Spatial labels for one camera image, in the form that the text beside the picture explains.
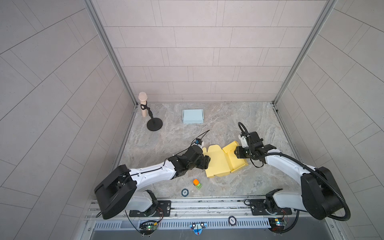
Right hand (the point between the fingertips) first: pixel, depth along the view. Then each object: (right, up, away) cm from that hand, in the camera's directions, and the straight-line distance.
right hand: (235, 152), depth 88 cm
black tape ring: (-29, -18, -12) cm, 36 cm away
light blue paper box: (-27, +21, +18) cm, 39 cm away
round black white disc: (-6, -26, -20) cm, 34 cm away
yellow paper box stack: (-8, -4, -4) cm, 10 cm away
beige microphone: (-54, +32, -4) cm, 63 cm away
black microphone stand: (-53, +16, +14) cm, 57 cm away
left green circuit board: (-45, -28, -23) cm, 58 cm away
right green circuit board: (+14, -28, -21) cm, 37 cm away
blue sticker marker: (-22, -28, -23) cm, 42 cm away
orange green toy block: (-23, -13, -11) cm, 29 cm away
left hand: (-16, -2, -6) cm, 17 cm away
